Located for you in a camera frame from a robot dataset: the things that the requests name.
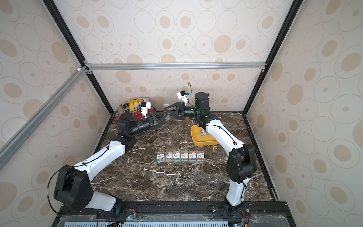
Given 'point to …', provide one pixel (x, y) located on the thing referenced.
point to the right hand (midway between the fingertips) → (163, 116)
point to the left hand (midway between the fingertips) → (170, 117)
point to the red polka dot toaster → (124, 107)
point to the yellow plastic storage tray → (199, 140)
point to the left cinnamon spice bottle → (186, 120)
